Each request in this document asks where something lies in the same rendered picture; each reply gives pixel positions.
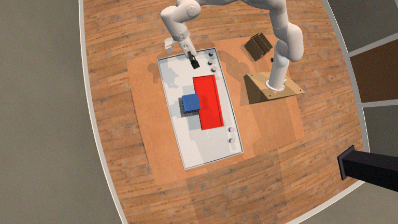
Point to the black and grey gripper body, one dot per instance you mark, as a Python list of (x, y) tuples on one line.
[(186, 45)]

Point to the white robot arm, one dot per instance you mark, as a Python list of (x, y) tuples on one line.
[(289, 45)]

